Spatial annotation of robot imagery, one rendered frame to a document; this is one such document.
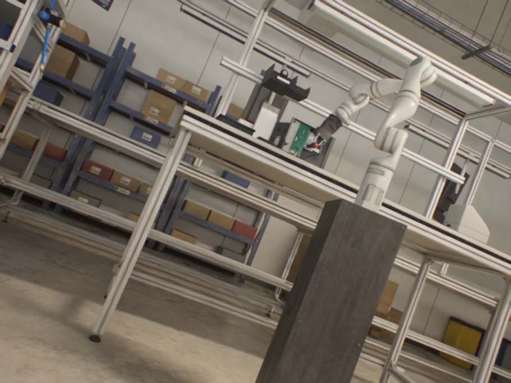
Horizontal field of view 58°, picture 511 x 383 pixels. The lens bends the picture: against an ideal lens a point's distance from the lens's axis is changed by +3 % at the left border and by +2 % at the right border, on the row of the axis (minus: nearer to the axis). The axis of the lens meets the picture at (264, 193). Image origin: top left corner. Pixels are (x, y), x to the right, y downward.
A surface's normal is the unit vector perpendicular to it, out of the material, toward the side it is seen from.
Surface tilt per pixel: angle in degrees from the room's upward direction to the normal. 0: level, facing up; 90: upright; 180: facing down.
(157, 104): 90
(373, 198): 90
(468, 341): 90
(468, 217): 90
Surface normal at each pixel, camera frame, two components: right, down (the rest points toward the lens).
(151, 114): 0.26, 0.01
